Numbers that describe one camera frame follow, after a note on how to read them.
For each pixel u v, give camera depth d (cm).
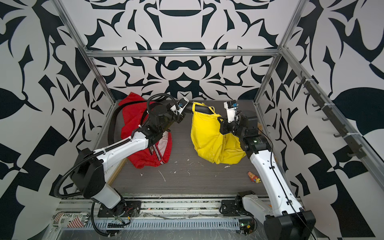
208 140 76
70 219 70
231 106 61
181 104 64
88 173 44
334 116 55
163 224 71
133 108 115
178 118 65
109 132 93
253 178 81
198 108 71
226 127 65
